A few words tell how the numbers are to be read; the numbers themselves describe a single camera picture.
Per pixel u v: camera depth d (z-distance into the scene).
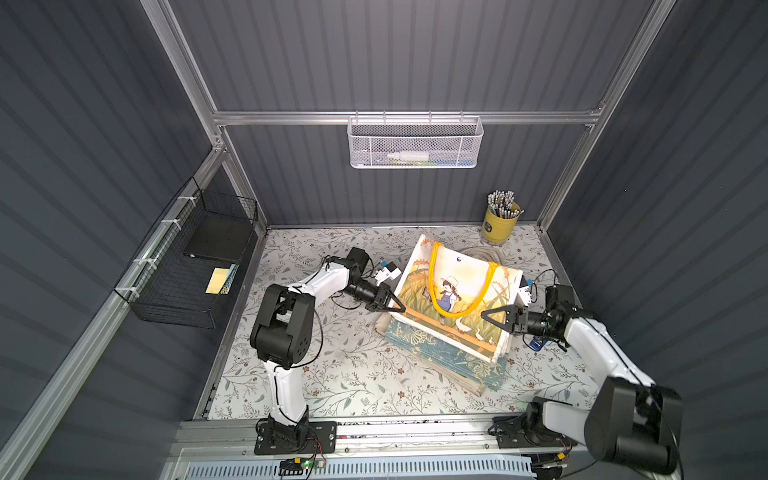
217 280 0.74
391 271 0.84
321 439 0.74
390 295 0.82
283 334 0.52
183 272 0.74
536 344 0.87
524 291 0.73
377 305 0.79
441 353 0.82
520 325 0.67
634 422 0.41
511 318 0.71
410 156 0.88
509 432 0.74
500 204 1.02
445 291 0.74
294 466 0.70
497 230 1.08
